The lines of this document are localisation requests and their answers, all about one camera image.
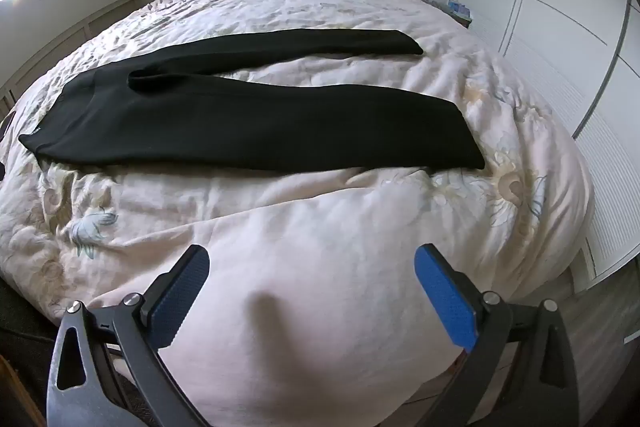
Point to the white wardrobe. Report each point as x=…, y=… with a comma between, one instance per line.
x=560, y=7

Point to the black pants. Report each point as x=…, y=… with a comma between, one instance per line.
x=250, y=127

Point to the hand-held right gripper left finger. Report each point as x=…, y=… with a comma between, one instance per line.
x=182, y=297

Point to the wooden nightstand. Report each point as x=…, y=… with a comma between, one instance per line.
x=462, y=23

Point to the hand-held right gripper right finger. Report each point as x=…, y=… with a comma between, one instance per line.
x=445, y=297

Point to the bed with floral duvet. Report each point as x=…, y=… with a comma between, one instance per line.
x=325, y=257

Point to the low white cabinet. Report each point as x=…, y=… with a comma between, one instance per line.
x=100, y=17

